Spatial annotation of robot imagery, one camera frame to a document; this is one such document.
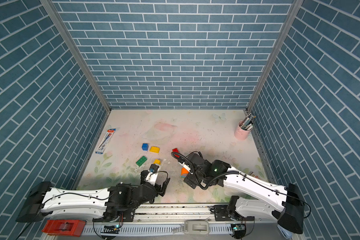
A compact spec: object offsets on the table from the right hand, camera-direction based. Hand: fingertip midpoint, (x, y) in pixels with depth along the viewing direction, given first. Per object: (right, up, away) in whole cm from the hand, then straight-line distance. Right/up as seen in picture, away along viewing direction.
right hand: (193, 171), depth 76 cm
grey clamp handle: (+1, -23, -8) cm, 25 cm away
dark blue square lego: (-31, +9, +23) cm, 40 cm away
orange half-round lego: (-5, +1, -2) cm, 5 cm away
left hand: (-13, -3, -2) cm, 14 cm away
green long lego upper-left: (-31, +1, +15) cm, 35 cm away
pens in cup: (+36, +25, +20) cm, 49 cm away
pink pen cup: (+33, +18, +22) cm, 44 cm away
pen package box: (-59, +12, +23) cm, 64 cm away
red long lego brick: (-11, +7, +20) cm, 24 cm away
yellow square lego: (-21, +2, +13) cm, 24 cm away
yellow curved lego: (-25, +8, +20) cm, 33 cm away
